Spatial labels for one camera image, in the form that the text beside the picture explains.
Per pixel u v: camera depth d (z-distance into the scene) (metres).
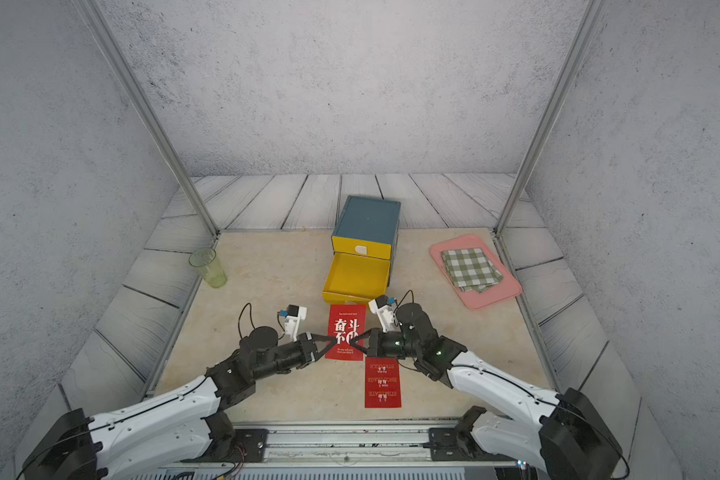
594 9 0.70
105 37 0.74
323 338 0.74
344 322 0.77
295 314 0.72
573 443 0.40
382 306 0.72
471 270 1.08
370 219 0.95
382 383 0.83
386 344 0.67
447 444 0.73
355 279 0.98
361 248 0.90
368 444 0.74
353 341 0.74
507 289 1.06
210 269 1.08
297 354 0.67
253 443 0.73
